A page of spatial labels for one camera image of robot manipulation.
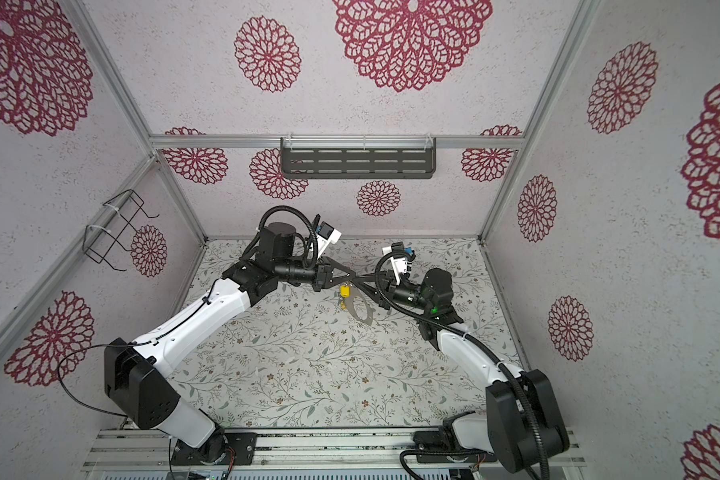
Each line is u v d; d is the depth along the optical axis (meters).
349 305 0.78
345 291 0.73
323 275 0.63
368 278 0.69
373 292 0.68
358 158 0.94
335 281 0.67
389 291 0.65
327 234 0.64
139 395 0.42
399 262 0.66
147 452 0.76
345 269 0.69
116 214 0.78
